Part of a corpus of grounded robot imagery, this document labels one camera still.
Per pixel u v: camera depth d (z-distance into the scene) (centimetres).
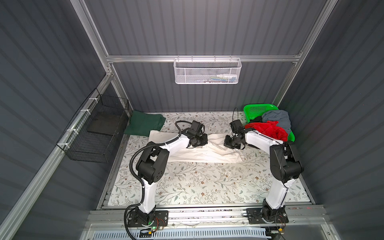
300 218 74
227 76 91
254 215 73
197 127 77
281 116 103
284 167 50
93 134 73
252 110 116
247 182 86
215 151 96
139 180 53
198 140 82
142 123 109
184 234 77
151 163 52
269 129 96
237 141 82
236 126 79
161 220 72
